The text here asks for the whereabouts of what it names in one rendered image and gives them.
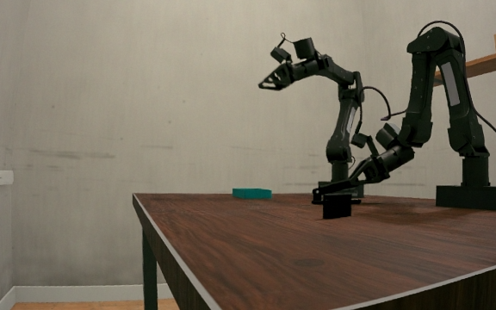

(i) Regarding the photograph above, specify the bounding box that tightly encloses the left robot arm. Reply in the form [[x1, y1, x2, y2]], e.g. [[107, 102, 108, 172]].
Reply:
[[375, 27, 496, 191]]

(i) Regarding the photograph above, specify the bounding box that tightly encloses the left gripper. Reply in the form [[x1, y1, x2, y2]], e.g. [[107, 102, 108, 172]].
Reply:
[[348, 133, 400, 186]]

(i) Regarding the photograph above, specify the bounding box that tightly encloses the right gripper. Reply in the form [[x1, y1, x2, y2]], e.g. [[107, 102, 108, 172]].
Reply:
[[257, 47, 306, 90]]

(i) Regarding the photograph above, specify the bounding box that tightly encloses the teal shallow tray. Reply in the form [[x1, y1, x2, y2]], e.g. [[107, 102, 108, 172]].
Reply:
[[232, 189, 272, 199]]

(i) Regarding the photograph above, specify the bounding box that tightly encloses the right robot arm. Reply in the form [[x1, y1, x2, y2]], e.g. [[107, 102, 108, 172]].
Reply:
[[270, 37, 363, 184]]

